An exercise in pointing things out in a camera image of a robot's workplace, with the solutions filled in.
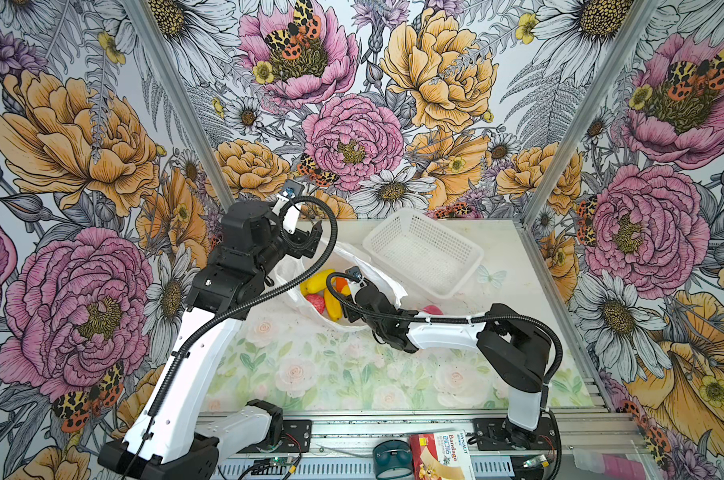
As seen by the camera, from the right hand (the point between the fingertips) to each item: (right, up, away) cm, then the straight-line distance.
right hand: (349, 296), depth 88 cm
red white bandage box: (+22, -33, -19) cm, 44 cm away
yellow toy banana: (-12, +3, +9) cm, 15 cm away
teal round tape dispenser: (+11, -31, -23) cm, 40 cm away
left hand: (-10, +19, -22) cm, 31 cm away
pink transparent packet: (+62, -36, -19) cm, 74 cm away
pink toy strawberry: (-10, -2, +5) cm, 11 cm away
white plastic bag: (-2, +12, -7) cm, 14 cm away
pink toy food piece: (+25, -5, +4) cm, 26 cm away
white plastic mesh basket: (+25, +12, +24) cm, 37 cm away
